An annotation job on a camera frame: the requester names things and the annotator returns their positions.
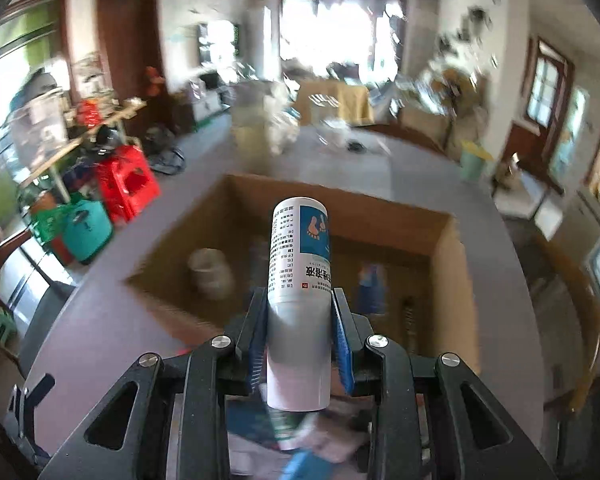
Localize light wooden chair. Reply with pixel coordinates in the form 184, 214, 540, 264
530, 240, 600, 416

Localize green plastic basket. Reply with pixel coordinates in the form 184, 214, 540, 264
30, 205, 71, 251

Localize yellow cloth covered furniture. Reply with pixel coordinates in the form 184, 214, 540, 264
297, 80, 376, 126

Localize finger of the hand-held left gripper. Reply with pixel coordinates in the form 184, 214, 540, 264
10, 372, 56, 456

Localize brown door with panes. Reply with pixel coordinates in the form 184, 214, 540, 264
510, 37, 576, 156

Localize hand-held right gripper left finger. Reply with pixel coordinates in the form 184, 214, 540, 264
37, 287, 271, 480

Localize white jar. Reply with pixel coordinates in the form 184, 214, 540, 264
187, 247, 233, 301

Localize red plastic stool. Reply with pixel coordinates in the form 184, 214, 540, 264
96, 146, 161, 223

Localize large window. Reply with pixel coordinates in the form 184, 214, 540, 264
279, 0, 410, 78

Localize cluttered wooden shelf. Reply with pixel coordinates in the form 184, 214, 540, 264
10, 85, 146, 206

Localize grey desktop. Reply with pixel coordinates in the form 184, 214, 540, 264
20, 122, 571, 461

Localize white spray bottle blue label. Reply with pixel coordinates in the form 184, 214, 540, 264
266, 197, 333, 411

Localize teal gas cylinder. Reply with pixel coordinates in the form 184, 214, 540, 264
62, 200, 115, 265

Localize red figurine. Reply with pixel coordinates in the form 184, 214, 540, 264
145, 66, 166, 98

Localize printed cardboard box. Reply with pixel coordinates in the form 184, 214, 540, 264
125, 174, 481, 376

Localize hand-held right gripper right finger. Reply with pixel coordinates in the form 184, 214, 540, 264
330, 287, 556, 480

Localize brown wooden door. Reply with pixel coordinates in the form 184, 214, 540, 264
96, 0, 168, 126

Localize blue object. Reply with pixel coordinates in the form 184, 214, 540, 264
357, 262, 388, 316

